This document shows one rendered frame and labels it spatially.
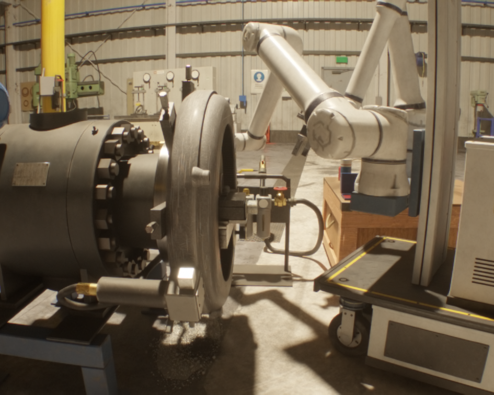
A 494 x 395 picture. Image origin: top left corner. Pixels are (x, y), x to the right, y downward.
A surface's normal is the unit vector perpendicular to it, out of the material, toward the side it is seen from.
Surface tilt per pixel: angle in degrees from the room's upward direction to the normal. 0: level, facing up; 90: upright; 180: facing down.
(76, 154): 50
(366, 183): 71
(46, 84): 90
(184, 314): 112
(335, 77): 90
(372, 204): 90
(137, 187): 63
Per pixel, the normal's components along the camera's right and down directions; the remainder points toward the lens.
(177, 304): -0.06, 0.56
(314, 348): 0.00, -0.98
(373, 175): -0.58, -0.16
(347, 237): -0.07, 0.21
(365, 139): 0.46, 0.34
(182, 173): -0.04, -0.20
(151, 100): -0.34, 0.19
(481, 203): -0.61, 0.16
